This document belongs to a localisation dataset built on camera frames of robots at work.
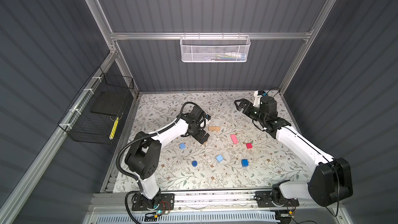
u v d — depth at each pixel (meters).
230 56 0.91
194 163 0.85
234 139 0.96
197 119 0.72
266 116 0.63
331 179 0.41
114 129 0.68
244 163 0.85
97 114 0.73
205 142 0.93
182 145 0.93
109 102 0.77
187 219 0.77
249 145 0.92
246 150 0.91
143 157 0.47
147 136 0.49
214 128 0.99
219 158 0.86
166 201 0.73
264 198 0.73
